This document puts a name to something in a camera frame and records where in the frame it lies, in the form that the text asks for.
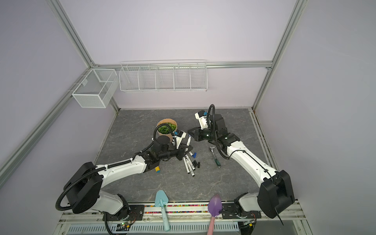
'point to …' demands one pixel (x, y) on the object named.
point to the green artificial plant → (165, 129)
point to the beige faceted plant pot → (169, 134)
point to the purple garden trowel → (215, 207)
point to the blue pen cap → (194, 155)
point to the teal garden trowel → (161, 199)
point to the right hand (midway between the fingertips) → (188, 132)
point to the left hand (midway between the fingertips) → (191, 149)
